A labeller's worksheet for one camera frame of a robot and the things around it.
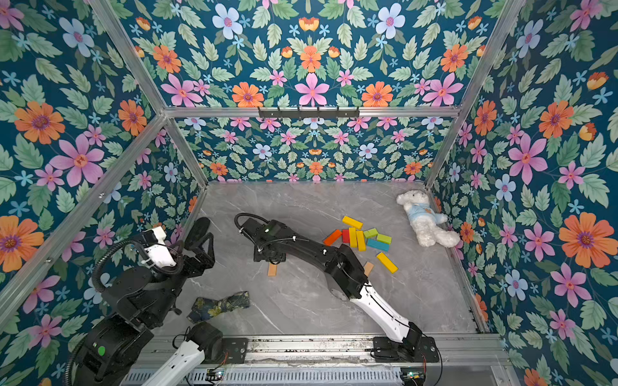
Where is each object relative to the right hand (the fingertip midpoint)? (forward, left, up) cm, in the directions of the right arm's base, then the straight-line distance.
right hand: (270, 252), depth 91 cm
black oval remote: (+12, +33, -2) cm, 35 cm away
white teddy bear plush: (+15, -61, +3) cm, 63 cm away
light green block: (+13, -40, -5) cm, 42 cm away
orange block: (+10, -24, -4) cm, 26 cm away
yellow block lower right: (0, -45, -6) cm, 46 cm away
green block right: (+10, -45, -5) cm, 46 cm away
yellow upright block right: (+9, -36, -5) cm, 37 cm away
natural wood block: (-5, -1, -4) cm, 7 cm away
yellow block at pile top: (+18, -32, -4) cm, 37 cm away
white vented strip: (-38, -13, -6) cm, 41 cm away
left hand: (-13, +8, +30) cm, 34 cm away
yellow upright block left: (+10, -32, -4) cm, 34 cm away
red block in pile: (+12, -29, -5) cm, 32 cm away
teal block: (+8, -42, -6) cm, 43 cm away
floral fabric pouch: (-21, +19, -1) cm, 28 cm away
